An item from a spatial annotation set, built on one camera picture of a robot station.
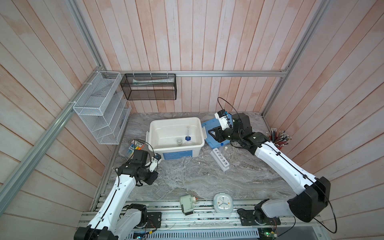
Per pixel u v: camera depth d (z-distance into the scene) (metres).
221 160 0.90
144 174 0.65
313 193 0.39
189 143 1.01
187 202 0.75
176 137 1.04
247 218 0.73
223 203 0.76
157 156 0.74
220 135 0.69
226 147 0.82
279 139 0.86
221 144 0.85
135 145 1.01
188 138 1.04
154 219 0.74
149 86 1.04
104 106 0.72
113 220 0.41
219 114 0.67
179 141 1.02
